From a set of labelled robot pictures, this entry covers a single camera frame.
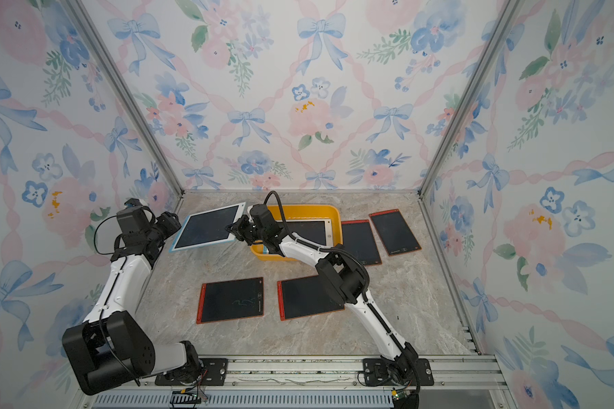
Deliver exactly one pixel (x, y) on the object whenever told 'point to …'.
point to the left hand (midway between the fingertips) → (172, 217)
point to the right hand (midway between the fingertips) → (222, 229)
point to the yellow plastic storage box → (304, 212)
